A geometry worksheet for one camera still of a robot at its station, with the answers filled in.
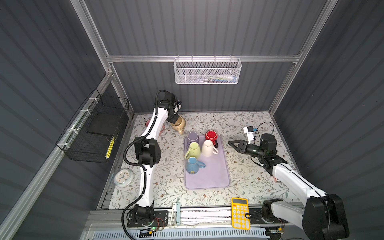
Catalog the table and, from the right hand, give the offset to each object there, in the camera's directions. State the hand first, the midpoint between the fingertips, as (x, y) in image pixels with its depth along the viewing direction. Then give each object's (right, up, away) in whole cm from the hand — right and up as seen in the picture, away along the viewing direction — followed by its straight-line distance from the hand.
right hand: (232, 144), depth 79 cm
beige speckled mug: (-30, +10, +14) cm, 35 cm away
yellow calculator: (+3, -32, -3) cm, 32 cm away
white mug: (-12, -5, +13) cm, 18 cm away
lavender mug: (-22, +2, +29) cm, 36 cm away
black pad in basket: (-67, +11, -2) cm, 68 cm away
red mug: (-9, +4, +18) cm, 20 cm away
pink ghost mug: (-35, +9, -13) cm, 38 cm away
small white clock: (-61, -20, +6) cm, 64 cm away
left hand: (-36, +16, +19) cm, 44 cm away
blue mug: (-21, -13, +5) cm, 25 cm away
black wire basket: (-70, +5, -7) cm, 71 cm away
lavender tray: (-8, -20, +11) cm, 24 cm away
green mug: (-20, -5, +10) cm, 23 cm away
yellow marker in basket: (-61, 0, -7) cm, 61 cm away
